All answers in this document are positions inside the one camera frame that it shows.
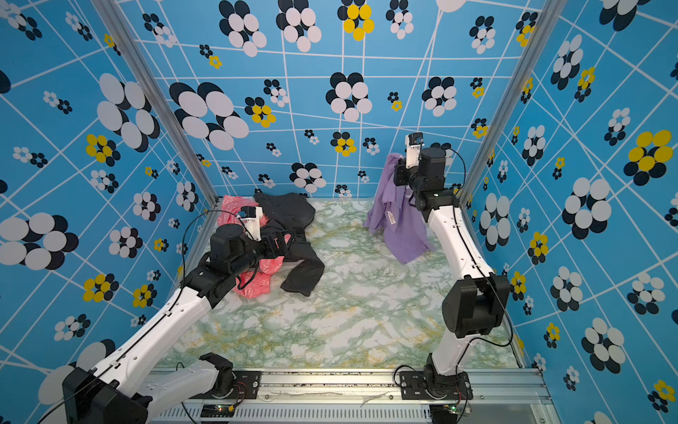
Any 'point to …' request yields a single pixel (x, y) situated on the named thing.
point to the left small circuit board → (217, 411)
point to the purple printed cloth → (394, 215)
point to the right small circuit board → (444, 413)
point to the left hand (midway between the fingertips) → (285, 231)
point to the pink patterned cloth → (256, 283)
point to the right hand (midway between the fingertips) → (403, 159)
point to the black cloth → (282, 224)
